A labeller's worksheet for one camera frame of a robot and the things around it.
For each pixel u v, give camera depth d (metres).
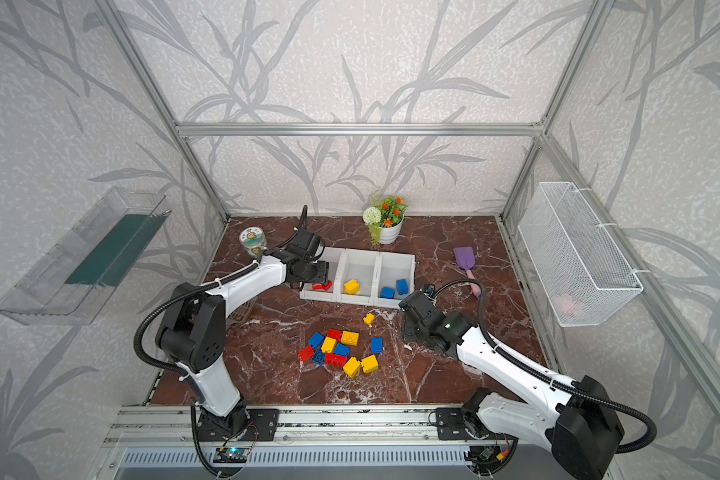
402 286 0.98
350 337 0.88
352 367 0.81
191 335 0.48
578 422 0.39
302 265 0.75
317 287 0.96
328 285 0.97
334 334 0.89
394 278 1.00
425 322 0.60
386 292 0.97
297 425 0.75
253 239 1.03
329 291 0.96
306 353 0.86
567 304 0.72
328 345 0.85
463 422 0.65
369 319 0.91
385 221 1.02
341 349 0.86
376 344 0.87
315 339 0.87
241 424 0.70
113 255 0.63
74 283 0.63
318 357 0.84
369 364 0.82
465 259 1.06
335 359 0.82
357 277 0.99
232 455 0.71
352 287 0.98
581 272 0.62
